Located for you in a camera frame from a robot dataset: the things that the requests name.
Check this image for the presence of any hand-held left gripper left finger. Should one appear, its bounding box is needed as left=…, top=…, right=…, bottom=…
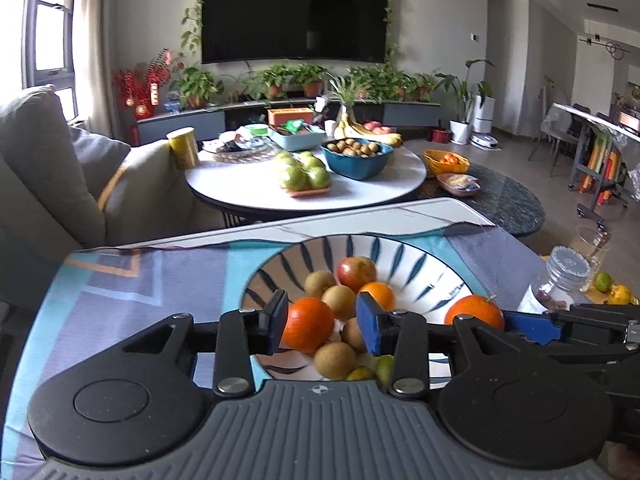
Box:
left=100, top=290, right=290, bottom=397

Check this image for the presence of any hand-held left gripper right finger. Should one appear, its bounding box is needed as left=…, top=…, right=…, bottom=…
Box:
left=355, top=291, right=506, bottom=400

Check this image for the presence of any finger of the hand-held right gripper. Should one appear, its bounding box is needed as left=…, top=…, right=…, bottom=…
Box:
left=502, top=310, right=576, bottom=347

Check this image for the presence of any brown kiwi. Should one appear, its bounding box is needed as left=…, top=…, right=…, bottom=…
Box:
left=313, top=341, right=358, bottom=381
left=304, top=270, right=337, bottom=299
left=321, top=285, right=357, bottom=322
left=341, top=317, right=369, bottom=354

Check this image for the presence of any red apple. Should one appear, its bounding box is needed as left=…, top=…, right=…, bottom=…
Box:
left=336, top=256, right=377, bottom=292

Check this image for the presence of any large orange with stem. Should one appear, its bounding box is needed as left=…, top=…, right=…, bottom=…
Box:
left=444, top=295, right=505, bottom=332

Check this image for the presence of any white bowl with blue stripes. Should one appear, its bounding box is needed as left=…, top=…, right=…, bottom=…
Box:
left=241, top=234, right=475, bottom=392

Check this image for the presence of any lime and lemon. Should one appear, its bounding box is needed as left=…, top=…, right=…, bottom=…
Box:
left=592, top=270, right=640, bottom=307

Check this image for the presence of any clear plastic bottle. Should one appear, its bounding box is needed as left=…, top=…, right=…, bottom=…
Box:
left=517, top=246, right=593, bottom=314

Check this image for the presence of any clear glass mug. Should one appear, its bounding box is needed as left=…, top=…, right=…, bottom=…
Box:
left=575, top=224, right=614, bottom=292

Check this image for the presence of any round dark marble table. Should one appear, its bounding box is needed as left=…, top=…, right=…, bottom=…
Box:
left=419, top=162, right=546, bottom=239

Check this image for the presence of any blue and grey patterned tablecloth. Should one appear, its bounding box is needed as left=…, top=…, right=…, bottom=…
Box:
left=0, top=227, right=551, bottom=463

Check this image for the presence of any orange foam tray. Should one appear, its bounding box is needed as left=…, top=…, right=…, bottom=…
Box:
left=281, top=186, right=334, bottom=198

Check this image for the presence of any round white coffee table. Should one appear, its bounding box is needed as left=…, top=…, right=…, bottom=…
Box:
left=184, top=139, right=429, bottom=214

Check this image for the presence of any pink dish with snacks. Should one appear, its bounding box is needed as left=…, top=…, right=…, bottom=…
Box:
left=436, top=172, right=482, bottom=197

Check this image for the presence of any rolling cart with colourful items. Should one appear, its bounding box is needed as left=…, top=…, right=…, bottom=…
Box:
left=566, top=129, right=632, bottom=222

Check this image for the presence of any glass plate with snacks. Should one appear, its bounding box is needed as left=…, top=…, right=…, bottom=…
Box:
left=202, top=134, right=279, bottom=162

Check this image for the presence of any orange basket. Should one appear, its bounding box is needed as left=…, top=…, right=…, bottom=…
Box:
left=423, top=148, right=471, bottom=177

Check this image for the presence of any pile of brown kiwis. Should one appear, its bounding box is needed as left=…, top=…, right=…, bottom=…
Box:
left=326, top=139, right=387, bottom=158

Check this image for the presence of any beige cushion with yellow stripe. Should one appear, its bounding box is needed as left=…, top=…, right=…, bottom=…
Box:
left=97, top=139, right=195, bottom=247

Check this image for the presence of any light blue tray with packets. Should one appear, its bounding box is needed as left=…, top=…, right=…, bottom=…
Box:
left=266, top=121, right=327, bottom=152

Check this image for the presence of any dining chair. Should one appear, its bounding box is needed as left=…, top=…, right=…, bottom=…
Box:
left=529, top=104, right=572, bottom=177

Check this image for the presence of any yellow cup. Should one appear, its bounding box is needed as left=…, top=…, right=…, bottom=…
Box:
left=166, top=127, right=200, bottom=170

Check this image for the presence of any bunch of yellow bananas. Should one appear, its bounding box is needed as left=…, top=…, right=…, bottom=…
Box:
left=333, top=113, right=404, bottom=147

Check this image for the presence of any orange box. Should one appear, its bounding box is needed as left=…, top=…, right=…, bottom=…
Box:
left=267, top=107, right=316, bottom=126

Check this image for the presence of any white dining table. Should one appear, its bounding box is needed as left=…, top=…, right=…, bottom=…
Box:
left=549, top=102, right=640, bottom=171

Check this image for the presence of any grey television cabinet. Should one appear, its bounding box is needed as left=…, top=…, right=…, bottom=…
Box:
left=131, top=100, right=444, bottom=147

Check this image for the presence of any tall plant in white pot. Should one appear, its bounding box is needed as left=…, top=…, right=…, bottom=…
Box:
left=434, top=58, right=496, bottom=145

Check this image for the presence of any spider plant in glass vase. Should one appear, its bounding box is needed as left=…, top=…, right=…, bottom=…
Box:
left=325, top=74, right=372, bottom=122

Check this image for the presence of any green potted plant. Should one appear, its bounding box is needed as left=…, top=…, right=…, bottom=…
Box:
left=350, top=66, right=397, bottom=102
left=415, top=72, right=439, bottom=102
left=395, top=72, right=419, bottom=102
left=171, top=66, right=224, bottom=110
left=292, top=63, right=329, bottom=99
left=259, top=63, right=297, bottom=100

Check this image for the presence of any grey cushion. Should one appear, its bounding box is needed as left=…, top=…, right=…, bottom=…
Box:
left=67, top=126, right=132, bottom=197

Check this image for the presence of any red festive decoration plant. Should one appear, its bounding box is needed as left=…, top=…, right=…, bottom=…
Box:
left=113, top=49, right=184, bottom=122

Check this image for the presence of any grey sofa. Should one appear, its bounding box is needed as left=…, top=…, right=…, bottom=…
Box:
left=0, top=85, right=197, bottom=313

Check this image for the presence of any ceiling track light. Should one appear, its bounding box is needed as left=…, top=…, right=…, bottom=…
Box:
left=579, top=34, right=640, bottom=62

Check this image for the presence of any beige curtain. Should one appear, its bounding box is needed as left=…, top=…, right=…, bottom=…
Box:
left=72, top=0, right=122, bottom=132

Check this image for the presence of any dark framed window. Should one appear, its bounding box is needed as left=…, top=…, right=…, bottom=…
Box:
left=22, top=0, right=77, bottom=127

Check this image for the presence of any black wall television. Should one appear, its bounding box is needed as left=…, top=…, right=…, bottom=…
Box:
left=201, top=0, right=390, bottom=65

